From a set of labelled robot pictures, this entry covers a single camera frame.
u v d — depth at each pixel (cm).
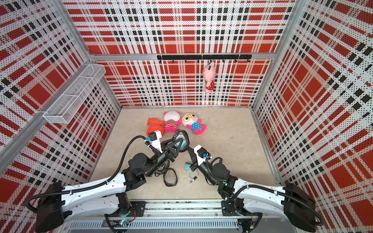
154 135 57
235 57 89
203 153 56
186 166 86
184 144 64
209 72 90
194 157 63
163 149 57
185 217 72
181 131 63
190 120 104
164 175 83
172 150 59
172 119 105
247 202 61
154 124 103
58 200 46
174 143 61
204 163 60
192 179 83
